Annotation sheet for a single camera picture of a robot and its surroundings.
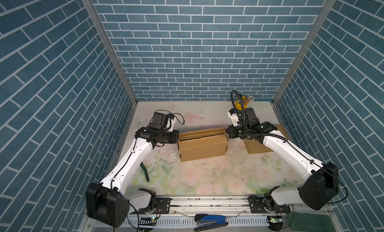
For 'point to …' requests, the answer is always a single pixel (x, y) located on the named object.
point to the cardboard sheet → (202, 144)
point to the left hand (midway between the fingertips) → (179, 137)
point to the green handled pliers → (144, 169)
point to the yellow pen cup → (238, 104)
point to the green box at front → (310, 222)
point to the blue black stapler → (206, 221)
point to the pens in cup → (248, 99)
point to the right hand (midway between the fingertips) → (224, 129)
